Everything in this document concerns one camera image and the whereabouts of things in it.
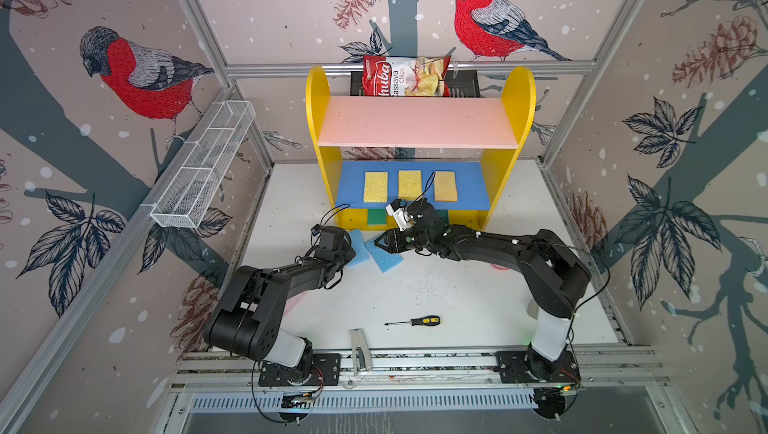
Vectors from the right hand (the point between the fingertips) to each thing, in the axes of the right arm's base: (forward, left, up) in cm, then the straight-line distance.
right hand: (375, 248), depth 86 cm
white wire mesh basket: (-1, +45, +22) cm, 50 cm away
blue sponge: (+1, -2, -8) cm, 8 cm away
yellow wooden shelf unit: (+50, -26, -7) cm, 57 cm away
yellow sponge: (+18, +1, +7) cm, 19 cm away
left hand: (+3, +9, -7) cm, 12 cm away
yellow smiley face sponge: (-16, -28, +22) cm, 39 cm away
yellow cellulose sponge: (+20, -10, +6) cm, 23 cm away
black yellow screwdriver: (-17, -16, -8) cm, 25 cm away
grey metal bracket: (-23, +3, -7) cm, 24 cm away
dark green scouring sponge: (+17, -21, -7) cm, 28 cm away
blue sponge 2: (+2, +6, -7) cm, 10 cm away
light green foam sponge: (+15, +1, -5) cm, 16 cm away
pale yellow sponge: (+19, -21, +6) cm, 29 cm away
